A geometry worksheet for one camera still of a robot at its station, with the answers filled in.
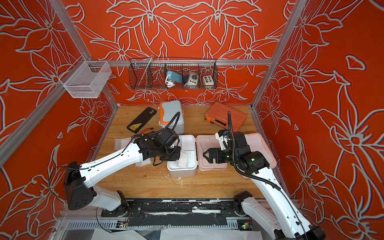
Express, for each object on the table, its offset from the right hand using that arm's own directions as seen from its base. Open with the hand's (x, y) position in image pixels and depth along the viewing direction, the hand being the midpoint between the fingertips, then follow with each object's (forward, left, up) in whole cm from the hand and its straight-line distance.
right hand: (208, 153), depth 70 cm
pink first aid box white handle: (+8, +8, -10) cm, 15 cm away
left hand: (+1, +13, -4) cm, 14 cm away
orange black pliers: (+26, +43, -19) cm, 54 cm away
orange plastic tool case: (+39, -11, -15) cm, 43 cm away
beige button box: (+48, -2, +9) cm, 49 cm away
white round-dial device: (+44, +8, +12) cm, 47 cm away
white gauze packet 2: (+16, +56, -19) cm, 61 cm away
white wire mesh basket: (+44, +75, +13) cm, 88 cm away
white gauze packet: (-2, +13, -7) cm, 14 cm away
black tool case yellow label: (+37, +48, -19) cm, 63 cm away
